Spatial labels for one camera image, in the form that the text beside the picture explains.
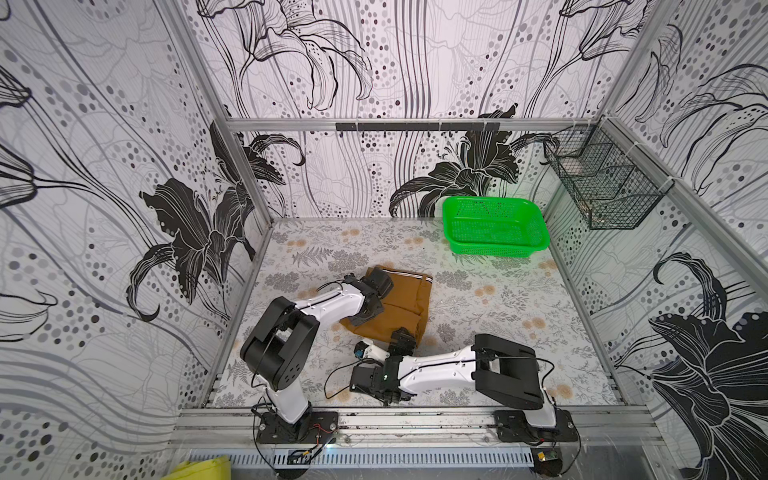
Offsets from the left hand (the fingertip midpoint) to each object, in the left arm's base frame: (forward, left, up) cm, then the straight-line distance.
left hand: (369, 320), depth 93 cm
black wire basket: (+32, -73, +32) cm, 85 cm away
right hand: (-8, -10, +3) cm, 13 cm away
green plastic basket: (+42, -47, +2) cm, 63 cm away
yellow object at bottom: (-39, +29, +8) cm, 49 cm away
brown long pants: (+2, -11, +6) cm, 13 cm away
